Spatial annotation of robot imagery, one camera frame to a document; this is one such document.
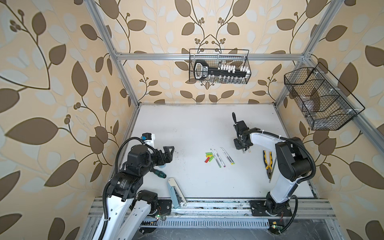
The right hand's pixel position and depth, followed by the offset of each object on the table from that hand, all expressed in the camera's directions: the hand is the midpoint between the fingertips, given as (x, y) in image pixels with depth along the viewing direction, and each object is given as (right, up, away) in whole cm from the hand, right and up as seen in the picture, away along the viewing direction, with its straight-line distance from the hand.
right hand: (241, 145), depth 96 cm
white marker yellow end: (-8, -10, -7) cm, 14 cm away
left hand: (-43, +4, -27) cm, 51 cm away
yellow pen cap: (-21, -6, -3) cm, 22 cm away
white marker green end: (-16, -11, -7) cm, 20 cm away
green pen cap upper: (-22, -5, -2) cm, 22 cm away
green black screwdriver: (-51, -13, -12) cm, 54 cm away
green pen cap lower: (-20, -7, -5) cm, 22 cm away
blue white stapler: (-39, -24, -21) cm, 50 cm away
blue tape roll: (-50, -11, -7) cm, 52 cm away
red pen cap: (-23, -8, -5) cm, 25 cm away
